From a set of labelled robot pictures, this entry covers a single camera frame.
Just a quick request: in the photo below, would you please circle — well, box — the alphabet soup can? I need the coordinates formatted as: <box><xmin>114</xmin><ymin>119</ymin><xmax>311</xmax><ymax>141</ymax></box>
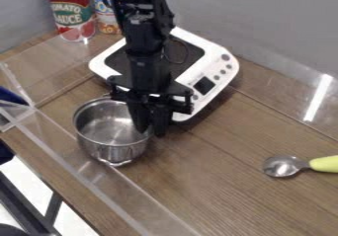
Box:
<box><xmin>92</xmin><ymin>0</ymin><xmax>120</xmax><ymax>35</ymax></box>

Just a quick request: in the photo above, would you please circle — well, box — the silver steel pot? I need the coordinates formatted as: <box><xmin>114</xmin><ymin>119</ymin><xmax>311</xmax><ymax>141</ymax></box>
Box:
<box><xmin>72</xmin><ymin>97</ymin><xmax>152</xmax><ymax>167</ymax></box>

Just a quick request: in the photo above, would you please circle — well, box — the spoon with yellow handle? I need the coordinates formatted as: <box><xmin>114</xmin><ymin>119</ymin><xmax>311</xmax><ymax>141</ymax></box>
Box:
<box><xmin>263</xmin><ymin>155</ymin><xmax>338</xmax><ymax>178</ymax></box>

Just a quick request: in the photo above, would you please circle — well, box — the clear acrylic barrier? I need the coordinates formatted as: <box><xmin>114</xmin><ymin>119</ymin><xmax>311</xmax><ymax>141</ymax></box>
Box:
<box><xmin>0</xmin><ymin>62</ymin><xmax>201</xmax><ymax>236</ymax></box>

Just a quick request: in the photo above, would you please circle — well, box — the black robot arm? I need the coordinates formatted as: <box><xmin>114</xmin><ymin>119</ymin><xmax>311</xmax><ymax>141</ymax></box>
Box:
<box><xmin>102</xmin><ymin>0</ymin><xmax>192</xmax><ymax>137</ymax></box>

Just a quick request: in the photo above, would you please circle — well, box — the dark blue object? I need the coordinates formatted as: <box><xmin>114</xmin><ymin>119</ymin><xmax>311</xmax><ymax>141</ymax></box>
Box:
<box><xmin>0</xmin><ymin>86</ymin><xmax>27</xmax><ymax>165</ymax></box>

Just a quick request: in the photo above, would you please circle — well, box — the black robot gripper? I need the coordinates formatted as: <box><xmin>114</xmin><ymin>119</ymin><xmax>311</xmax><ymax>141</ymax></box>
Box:
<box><xmin>105</xmin><ymin>50</ymin><xmax>192</xmax><ymax>137</ymax></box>

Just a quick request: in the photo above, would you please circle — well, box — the tomato sauce can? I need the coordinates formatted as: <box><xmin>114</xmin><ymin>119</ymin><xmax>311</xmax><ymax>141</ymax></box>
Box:
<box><xmin>49</xmin><ymin>0</ymin><xmax>94</xmax><ymax>41</ymax></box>

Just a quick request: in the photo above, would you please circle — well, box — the white and black induction stove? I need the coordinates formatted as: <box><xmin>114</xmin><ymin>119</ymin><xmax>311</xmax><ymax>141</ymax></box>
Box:
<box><xmin>88</xmin><ymin>27</ymin><xmax>239</xmax><ymax>122</ymax></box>

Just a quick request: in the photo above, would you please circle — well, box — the black table leg frame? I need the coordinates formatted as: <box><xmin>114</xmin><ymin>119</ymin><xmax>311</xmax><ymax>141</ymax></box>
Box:
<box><xmin>0</xmin><ymin>172</ymin><xmax>61</xmax><ymax>236</ymax></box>

